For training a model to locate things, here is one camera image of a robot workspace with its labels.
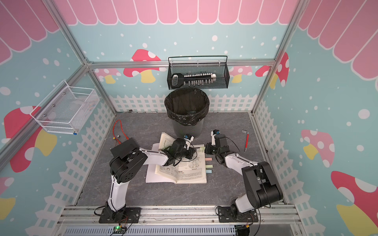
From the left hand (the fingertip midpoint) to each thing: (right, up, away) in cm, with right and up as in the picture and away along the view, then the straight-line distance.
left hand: (195, 152), depth 97 cm
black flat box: (-50, +2, +5) cm, 50 cm away
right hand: (+7, +5, -3) cm, 9 cm away
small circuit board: (-38, -35, -24) cm, 57 cm away
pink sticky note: (+8, -4, -4) cm, 10 cm away
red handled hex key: (+37, +7, +8) cm, 39 cm away
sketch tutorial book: (-2, -10, -10) cm, 14 cm away
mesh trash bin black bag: (-6, +30, +9) cm, 32 cm away
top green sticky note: (+4, +2, 0) cm, 5 cm away
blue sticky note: (+8, -10, -8) cm, 15 cm away
